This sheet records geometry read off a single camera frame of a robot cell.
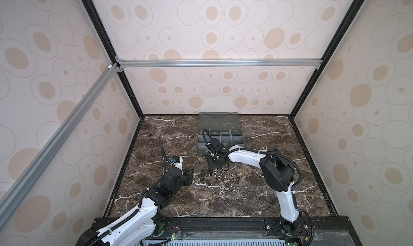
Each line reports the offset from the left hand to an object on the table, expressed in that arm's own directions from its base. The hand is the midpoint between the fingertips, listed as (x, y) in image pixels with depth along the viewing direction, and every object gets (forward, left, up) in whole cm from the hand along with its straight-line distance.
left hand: (195, 169), depth 82 cm
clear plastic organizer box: (+38, -18, -9) cm, 43 cm away
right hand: (+10, -11, -10) cm, 18 cm away
